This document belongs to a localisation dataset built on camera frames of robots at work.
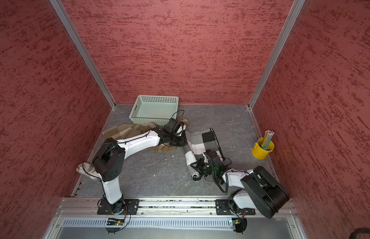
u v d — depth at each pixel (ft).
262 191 1.43
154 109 3.94
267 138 2.77
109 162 1.59
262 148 2.79
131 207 2.43
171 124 2.36
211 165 2.27
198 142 3.20
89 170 2.73
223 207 2.42
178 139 2.60
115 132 3.41
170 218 2.34
